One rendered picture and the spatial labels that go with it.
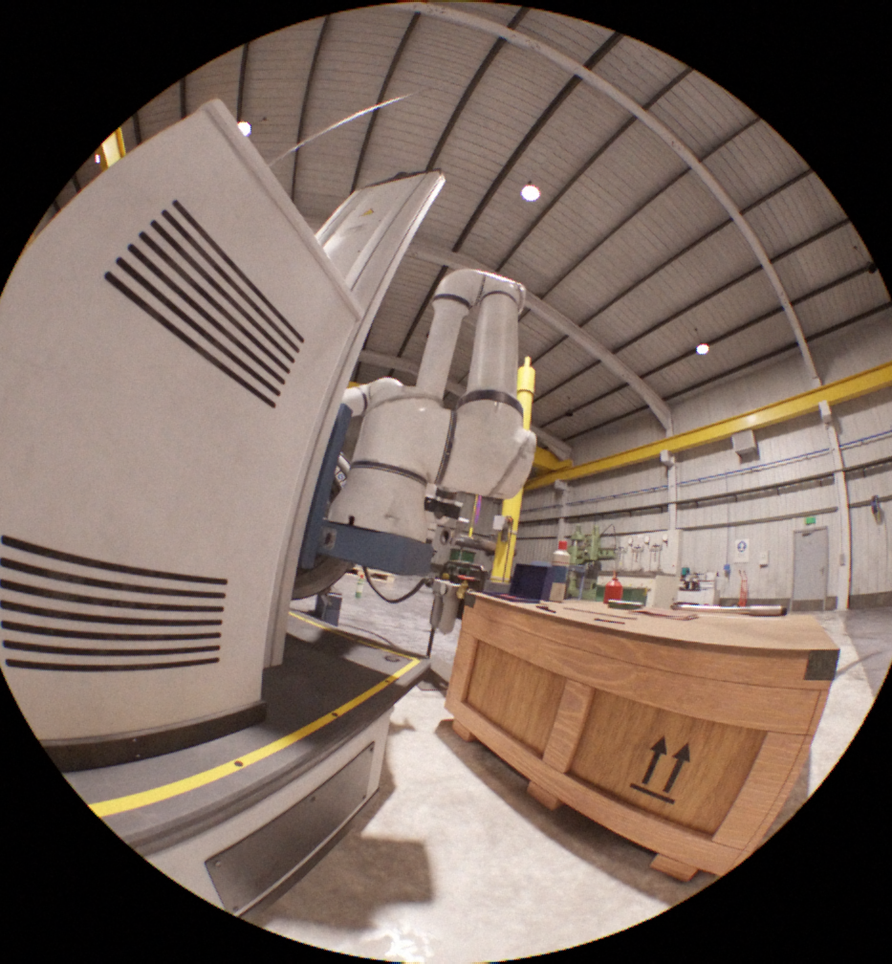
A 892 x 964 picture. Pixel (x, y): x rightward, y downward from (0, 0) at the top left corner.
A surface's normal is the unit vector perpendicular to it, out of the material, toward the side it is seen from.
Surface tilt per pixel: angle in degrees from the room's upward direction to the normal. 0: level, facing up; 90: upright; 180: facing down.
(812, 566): 90
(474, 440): 89
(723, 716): 90
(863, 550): 90
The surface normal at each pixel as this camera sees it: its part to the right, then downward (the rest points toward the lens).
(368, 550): -0.25, -0.29
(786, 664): -0.86, -0.28
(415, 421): 0.18, -0.25
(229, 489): 0.95, 0.11
